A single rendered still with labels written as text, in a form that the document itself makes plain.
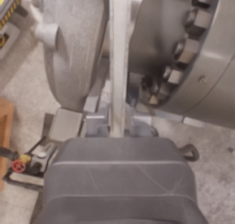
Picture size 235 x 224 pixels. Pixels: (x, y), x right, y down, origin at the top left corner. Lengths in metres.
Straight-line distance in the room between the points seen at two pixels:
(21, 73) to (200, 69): 1.27
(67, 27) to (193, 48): 0.31
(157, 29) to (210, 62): 0.19
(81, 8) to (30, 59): 1.13
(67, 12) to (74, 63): 0.10
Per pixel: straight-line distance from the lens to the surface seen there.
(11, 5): 1.17
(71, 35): 0.36
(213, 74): 0.51
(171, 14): 0.59
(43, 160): 1.06
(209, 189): 1.94
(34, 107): 1.47
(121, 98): 0.16
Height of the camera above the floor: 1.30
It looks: 77 degrees down
